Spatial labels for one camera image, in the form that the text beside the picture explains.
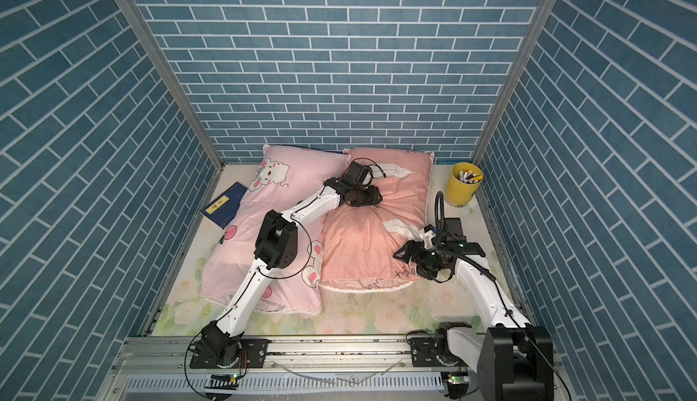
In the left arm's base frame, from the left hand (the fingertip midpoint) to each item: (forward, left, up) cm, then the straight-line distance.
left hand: (383, 200), depth 102 cm
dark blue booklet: (-1, +63, -6) cm, 63 cm away
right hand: (-27, -5, +4) cm, 27 cm away
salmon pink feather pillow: (-19, +9, +1) cm, 21 cm away
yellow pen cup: (+2, -29, +8) cm, 30 cm away
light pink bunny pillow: (+6, +39, +5) cm, 40 cm away
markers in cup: (+6, -33, +7) cm, 34 cm away
